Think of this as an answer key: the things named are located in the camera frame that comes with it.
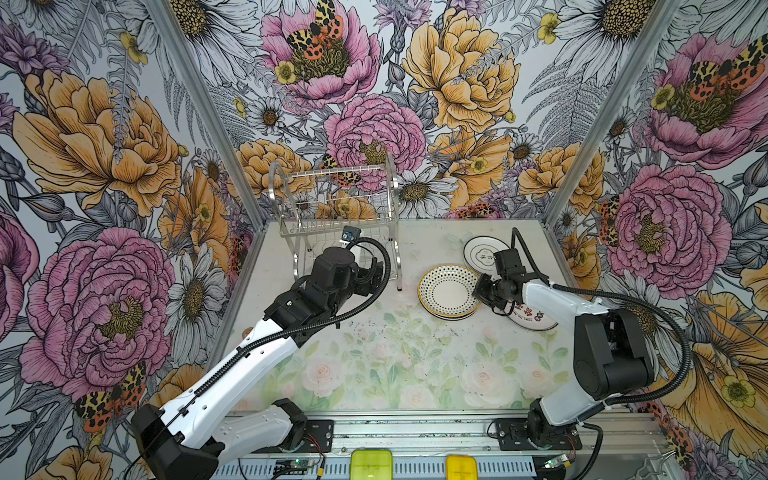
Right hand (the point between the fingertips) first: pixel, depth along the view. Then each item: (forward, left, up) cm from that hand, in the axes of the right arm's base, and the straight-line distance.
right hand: (473, 300), depth 93 cm
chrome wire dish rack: (+46, +55, -1) cm, 72 cm away
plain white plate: (-4, -17, -4) cm, 18 cm away
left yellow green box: (-40, +30, -4) cm, 50 cm away
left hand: (-4, +32, +22) cm, 39 cm away
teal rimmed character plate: (+20, -7, -3) cm, 22 cm away
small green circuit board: (-39, +49, -6) cm, 63 cm away
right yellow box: (-41, +10, -6) cm, 42 cm away
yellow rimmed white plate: (+5, +7, -2) cm, 9 cm away
